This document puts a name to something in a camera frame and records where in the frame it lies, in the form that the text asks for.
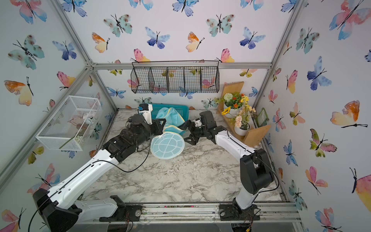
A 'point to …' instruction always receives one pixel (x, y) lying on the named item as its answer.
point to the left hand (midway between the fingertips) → (166, 119)
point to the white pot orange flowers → (235, 102)
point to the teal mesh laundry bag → (169, 143)
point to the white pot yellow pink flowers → (242, 125)
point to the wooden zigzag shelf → (256, 133)
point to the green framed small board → (262, 119)
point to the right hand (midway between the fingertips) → (179, 131)
